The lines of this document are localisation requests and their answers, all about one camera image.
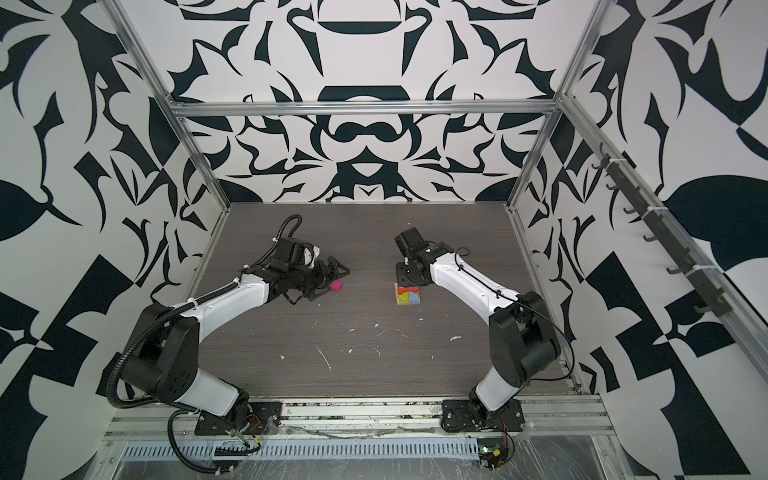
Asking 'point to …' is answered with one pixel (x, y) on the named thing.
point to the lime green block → (404, 298)
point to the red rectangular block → (402, 290)
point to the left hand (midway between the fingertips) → (344, 273)
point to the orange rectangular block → (414, 297)
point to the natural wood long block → (396, 290)
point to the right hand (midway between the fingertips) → (408, 275)
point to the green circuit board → (492, 451)
